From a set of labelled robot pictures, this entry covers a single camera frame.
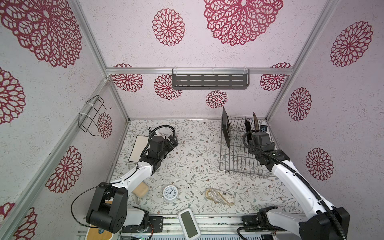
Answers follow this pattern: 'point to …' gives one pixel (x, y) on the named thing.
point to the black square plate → (226, 127)
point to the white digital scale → (188, 224)
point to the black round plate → (248, 128)
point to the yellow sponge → (141, 190)
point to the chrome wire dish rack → (236, 159)
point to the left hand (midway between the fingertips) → (172, 143)
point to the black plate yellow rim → (256, 122)
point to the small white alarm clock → (170, 193)
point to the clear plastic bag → (219, 196)
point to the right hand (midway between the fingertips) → (261, 142)
